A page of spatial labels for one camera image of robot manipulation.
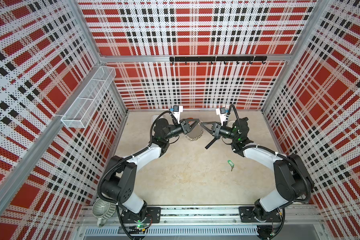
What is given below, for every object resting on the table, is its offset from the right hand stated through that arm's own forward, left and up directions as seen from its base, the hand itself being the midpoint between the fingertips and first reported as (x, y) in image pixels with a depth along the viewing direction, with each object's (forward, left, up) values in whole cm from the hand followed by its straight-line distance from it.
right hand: (201, 125), depth 75 cm
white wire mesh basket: (+17, +73, -5) cm, 75 cm away
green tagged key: (-8, -20, -29) cm, 36 cm away
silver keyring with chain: (0, +2, -12) cm, 12 cm away
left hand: (+1, +1, +1) cm, 2 cm away
